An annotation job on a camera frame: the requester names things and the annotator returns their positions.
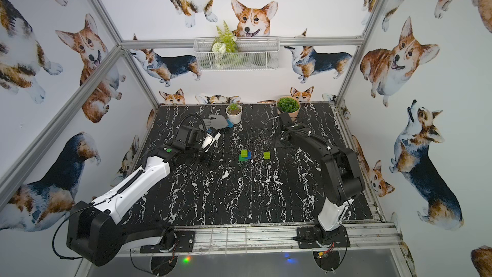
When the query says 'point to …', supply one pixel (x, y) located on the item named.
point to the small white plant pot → (234, 113)
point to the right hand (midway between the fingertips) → (279, 141)
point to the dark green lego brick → (242, 159)
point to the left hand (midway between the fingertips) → (219, 151)
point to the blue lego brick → (249, 156)
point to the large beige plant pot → (289, 104)
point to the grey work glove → (218, 121)
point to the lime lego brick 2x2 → (266, 155)
